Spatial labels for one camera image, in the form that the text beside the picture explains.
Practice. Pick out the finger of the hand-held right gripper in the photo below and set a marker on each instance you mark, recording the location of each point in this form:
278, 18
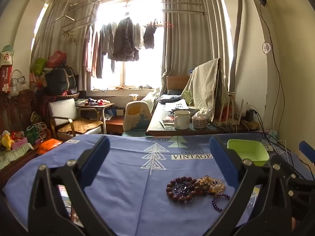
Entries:
307, 150
299, 189

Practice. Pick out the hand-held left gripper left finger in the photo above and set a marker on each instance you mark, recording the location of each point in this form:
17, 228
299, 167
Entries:
94, 162

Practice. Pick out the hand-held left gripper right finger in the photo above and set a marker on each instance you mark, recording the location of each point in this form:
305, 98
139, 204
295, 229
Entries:
222, 162

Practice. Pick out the green plastic tray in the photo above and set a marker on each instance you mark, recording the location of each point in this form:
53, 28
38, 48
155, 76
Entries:
246, 150

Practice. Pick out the blue printed tablecloth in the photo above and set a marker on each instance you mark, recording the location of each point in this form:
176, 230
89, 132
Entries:
123, 189

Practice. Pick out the wooden slatted rack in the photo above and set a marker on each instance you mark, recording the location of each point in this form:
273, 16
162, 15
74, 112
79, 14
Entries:
228, 121

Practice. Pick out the plastic wrapped container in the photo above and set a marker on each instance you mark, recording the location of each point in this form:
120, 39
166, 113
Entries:
201, 119

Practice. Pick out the orange bag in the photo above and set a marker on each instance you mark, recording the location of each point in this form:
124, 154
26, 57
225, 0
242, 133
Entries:
49, 146

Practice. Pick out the black power adapter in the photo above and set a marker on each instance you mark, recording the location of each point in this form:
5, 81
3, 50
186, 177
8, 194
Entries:
249, 115

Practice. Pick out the small wooden table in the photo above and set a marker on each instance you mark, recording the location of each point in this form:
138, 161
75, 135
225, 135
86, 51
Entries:
98, 106

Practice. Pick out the white enamel mug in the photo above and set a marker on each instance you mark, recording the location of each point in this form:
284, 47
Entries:
182, 121

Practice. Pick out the white and yellow chair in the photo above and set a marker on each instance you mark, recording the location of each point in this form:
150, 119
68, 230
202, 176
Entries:
135, 120

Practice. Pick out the white wooden armchair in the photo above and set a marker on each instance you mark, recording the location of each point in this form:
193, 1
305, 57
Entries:
64, 110

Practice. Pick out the dark wooden desk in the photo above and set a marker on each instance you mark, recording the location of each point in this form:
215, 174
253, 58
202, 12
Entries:
157, 125

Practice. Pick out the white papers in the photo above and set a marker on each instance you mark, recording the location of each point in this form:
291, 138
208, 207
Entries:
176, 105

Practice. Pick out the beige cloth over monitor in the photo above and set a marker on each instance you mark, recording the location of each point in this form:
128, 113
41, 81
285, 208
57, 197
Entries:
204, 86

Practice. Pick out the black duffel bag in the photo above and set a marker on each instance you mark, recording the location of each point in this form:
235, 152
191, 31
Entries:
60, 80

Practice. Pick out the yellow plush toy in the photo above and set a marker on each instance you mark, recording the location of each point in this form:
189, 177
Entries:
7, 141

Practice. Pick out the cardboard box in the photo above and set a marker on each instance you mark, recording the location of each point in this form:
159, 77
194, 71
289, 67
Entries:
176, 83

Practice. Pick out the pink hanging clothes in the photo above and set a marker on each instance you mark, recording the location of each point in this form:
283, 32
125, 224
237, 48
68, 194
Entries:
88, 54

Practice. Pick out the red bag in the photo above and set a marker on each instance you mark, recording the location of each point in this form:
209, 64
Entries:
57, 59

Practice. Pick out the green bag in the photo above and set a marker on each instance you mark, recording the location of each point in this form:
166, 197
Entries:
39, 66

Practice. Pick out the grey hanging clothes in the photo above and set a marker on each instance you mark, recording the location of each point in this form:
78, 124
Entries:
105, 44

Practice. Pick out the red diaper pack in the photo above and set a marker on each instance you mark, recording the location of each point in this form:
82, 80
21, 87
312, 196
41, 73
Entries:
6, 78

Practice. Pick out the grey curtain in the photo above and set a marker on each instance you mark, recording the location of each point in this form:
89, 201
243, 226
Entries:
192, 41
51, 34

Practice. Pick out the dark hanging jacket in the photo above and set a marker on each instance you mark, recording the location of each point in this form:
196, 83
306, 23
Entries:
125, 39

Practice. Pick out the black hanging shorts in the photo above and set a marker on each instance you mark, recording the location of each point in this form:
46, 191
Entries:
149, 38

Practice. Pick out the metal ceiling drying rack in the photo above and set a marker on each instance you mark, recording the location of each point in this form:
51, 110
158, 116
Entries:
81, 7

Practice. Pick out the round wall sticker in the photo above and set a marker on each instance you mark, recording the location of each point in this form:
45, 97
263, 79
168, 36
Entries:
266, 47

